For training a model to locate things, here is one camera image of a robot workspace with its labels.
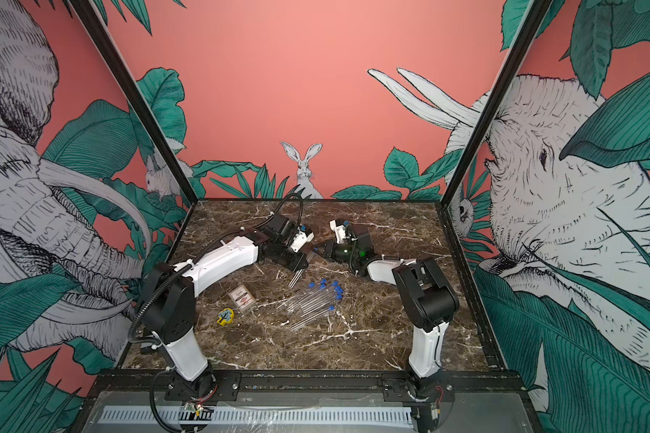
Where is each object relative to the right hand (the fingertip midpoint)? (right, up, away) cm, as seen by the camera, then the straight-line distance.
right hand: (311, 246), depth 88 cm
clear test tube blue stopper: (0, -15, +5) cm, 15 cm away
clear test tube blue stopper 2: (+2, -19, +2) cm, 19 cm away
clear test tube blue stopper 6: (+1, -23, -2) cm, 23 cm away
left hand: (-1, -5, 0) cm, 5 cm away
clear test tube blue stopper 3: (+4, -18, +3) cm, 19 cm away
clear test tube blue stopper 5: (+9, -17, +3) cm, 20 cm away
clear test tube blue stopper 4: (+3, -18, +3) cm, 19 cm away
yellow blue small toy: (-27, -23, -3) cm, 35 cm away
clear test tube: (-5, -12, +4) cm, 14 cm away
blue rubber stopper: (+2, -1, 0) cm, 2 cm away
